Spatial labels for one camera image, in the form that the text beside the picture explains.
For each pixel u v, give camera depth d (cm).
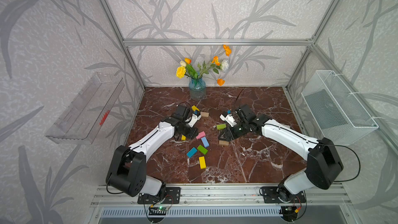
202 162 84
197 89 105
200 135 94
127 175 42
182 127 73
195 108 107
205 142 91
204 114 105
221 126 98
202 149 89
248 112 66
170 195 72
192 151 88
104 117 65
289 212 76
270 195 72
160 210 72
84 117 69
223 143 91
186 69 99
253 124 61
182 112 69
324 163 43
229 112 76
